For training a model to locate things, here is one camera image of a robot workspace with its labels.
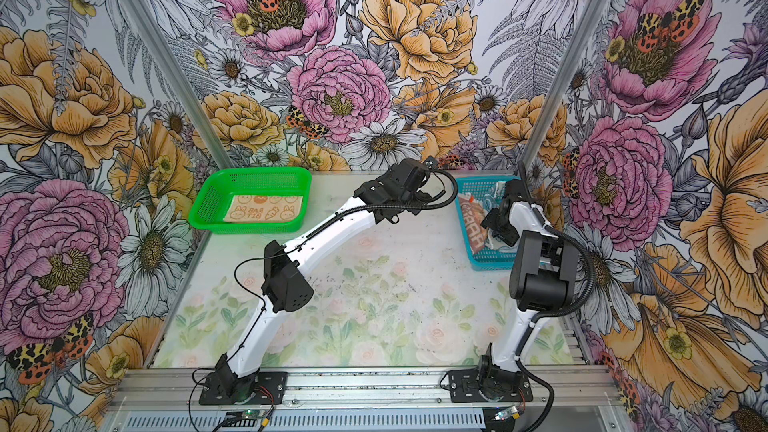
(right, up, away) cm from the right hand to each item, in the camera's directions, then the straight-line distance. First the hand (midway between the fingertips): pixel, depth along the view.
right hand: (494, 236), depth 96 cm
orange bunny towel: (-78, +8, +12) cm, 79 cm away
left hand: (-29, +15, -9) cm, 34 cm away
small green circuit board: (-65, -38, -25) cm, 80 cm away
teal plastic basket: (-1, -8, +3) cm, 8 cm away
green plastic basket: (-96, +16, +12) cm, 98 cm away
